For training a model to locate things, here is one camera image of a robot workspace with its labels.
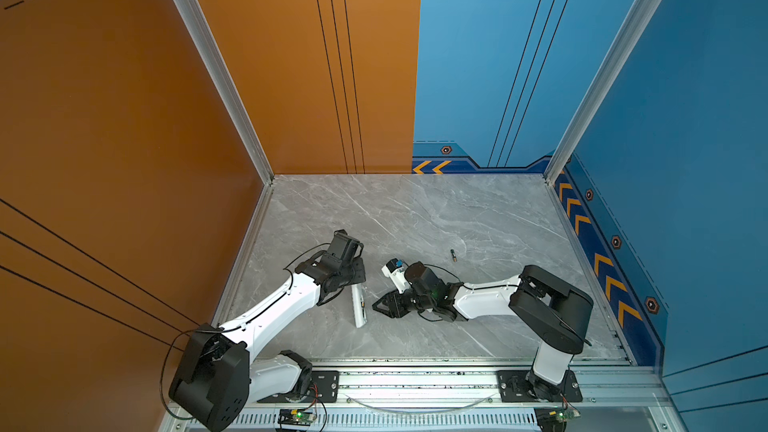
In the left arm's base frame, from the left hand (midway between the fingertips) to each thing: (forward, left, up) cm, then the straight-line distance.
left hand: (360, 267), depth 86 cm
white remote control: (-11, 0, -2) cm, 11 cm away
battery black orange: (+8, -29, -7) cm, 31 cm away
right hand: (-10, -5, -5) cm, 12 cm away
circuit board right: (-35, -48, -8) cm, 60 cm away
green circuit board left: (-35, +13, -10) cm, 39 cm away
